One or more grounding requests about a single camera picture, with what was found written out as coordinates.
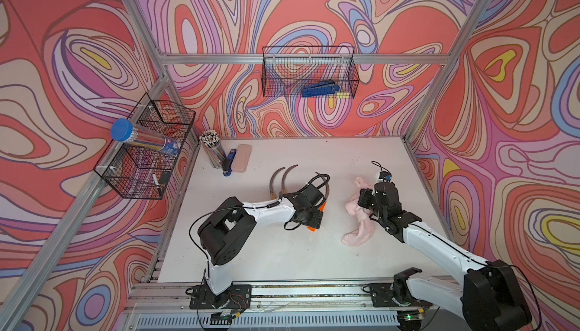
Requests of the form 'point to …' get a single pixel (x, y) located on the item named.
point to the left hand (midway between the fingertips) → (318, 221)
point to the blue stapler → (230, 156)
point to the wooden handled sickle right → (283, 191)
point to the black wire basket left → (141, 169)
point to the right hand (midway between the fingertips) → (362, 196)
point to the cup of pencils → (211, 141)
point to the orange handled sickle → (324, 204)
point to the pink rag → (366, 230)
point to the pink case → (242, 158)
